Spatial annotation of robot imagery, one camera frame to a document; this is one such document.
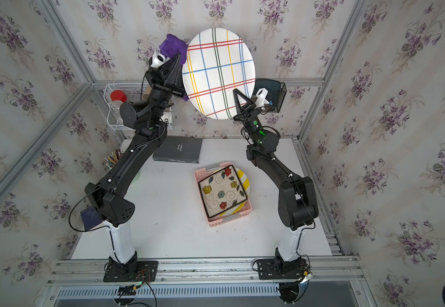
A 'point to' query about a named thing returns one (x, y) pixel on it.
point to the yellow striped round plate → (245, 184)
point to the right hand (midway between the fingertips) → (233, 96)
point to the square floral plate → (222, 191)
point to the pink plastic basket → (245, 210)
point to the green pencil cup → (112, 160)
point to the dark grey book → (179, 149)
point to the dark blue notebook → (91, 217)
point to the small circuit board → (127, 290)
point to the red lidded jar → (118, 95)
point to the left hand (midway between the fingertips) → (188, 64)
